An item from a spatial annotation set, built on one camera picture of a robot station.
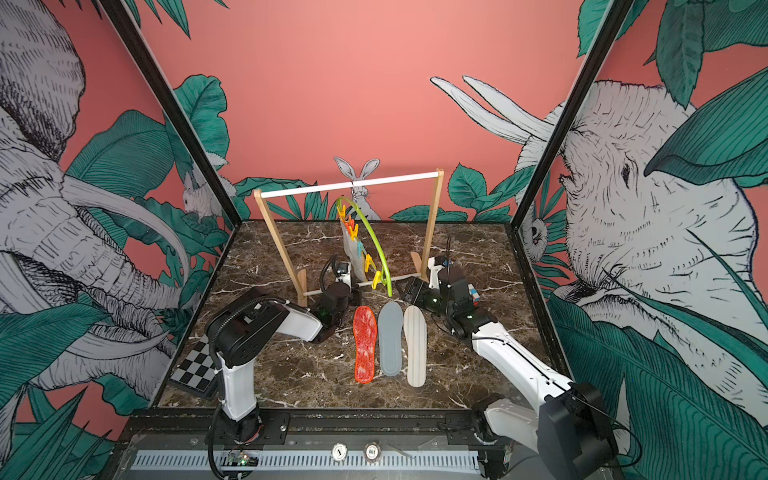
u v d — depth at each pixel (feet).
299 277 3.35
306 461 2.30
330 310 2.49
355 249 2.69
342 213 2.96
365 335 2.97
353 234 2.70
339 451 2.34
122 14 2.31
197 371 2.62
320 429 2.46
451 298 2.04
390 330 2.97
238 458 2.29
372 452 2.17
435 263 2.49
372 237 2.25
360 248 2.63
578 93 2.70
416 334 2.98
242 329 1.70
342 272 2.72
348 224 2.75
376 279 2.35
